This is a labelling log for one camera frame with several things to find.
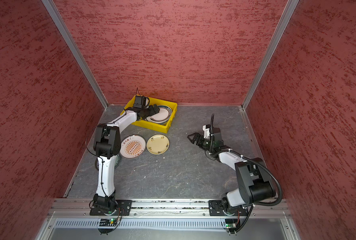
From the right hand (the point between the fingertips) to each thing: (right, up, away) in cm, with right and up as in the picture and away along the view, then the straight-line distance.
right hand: (190, 141), depth 89 cm
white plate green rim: (-20, +15, +17) cm, 30 cm away
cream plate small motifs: (-21, -3, +8) cm, 23 cm away
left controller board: (-41, -37, -18) cm, 58 cm away
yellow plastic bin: (-26, +10, +10) cm, 30 cm away
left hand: (-25, +19, +16) cm, 35 cm away
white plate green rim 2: (-18, +11, +14) cm, 25 cm away
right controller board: (+19, -37, -18) cm, 46 cm away
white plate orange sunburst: (-38, -5, +8) cm, 39 cm away
